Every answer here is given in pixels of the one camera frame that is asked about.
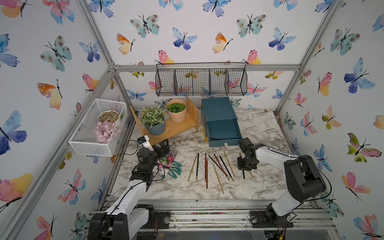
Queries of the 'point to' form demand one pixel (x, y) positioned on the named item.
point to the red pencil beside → (207, 174)
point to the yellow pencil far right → (251, 175)
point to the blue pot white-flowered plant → (153, 118)
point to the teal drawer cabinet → (216, 108)
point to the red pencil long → (205, 167)
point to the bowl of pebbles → (110, 116)
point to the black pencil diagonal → (243, 174)
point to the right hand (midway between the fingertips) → (242, 167)
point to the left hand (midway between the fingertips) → (164, 141)
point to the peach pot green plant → (176, 109)
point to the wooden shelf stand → (172, 129)
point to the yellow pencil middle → (229, 164)
